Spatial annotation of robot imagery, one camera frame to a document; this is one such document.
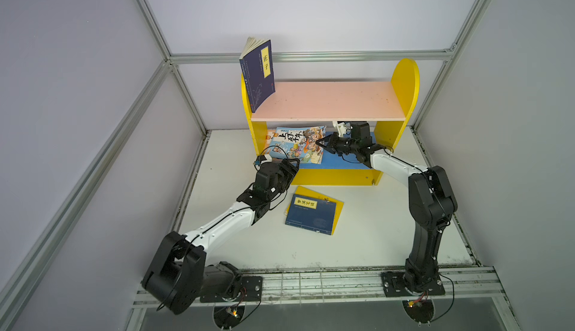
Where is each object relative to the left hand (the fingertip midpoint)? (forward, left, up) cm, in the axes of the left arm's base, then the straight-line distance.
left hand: (295, 158), depth 82 cm
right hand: (+10, -10, 0) cm, 14 cm away
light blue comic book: (+11, -1, -4) cm, 12 cm away
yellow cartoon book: (-3, -6, -21) cm, 22 cm away
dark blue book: (-13, -6, -20) cm, 24 cm away
